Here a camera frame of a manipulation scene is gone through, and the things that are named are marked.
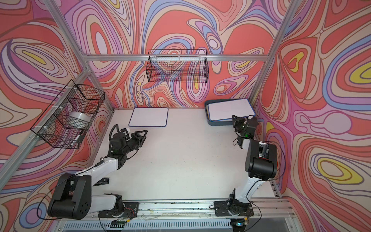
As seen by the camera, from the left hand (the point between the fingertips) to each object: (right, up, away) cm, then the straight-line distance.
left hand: (149, 134), depth 85 cm
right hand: (+52, +11, +8) cm, 54 cm away
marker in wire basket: (-33, -1, -13) cm, 36 cm away
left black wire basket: (-42, +7, -11) cm, 44 cm away
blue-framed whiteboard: (-8, +11, +31) cm, 34 cm away
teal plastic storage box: (+47, +7, +10) cm, 48 cm away
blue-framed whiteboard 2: (+59, +17, +11) cm, 62 cm away
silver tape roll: (-30, +8, -16) cm, 35 cm away
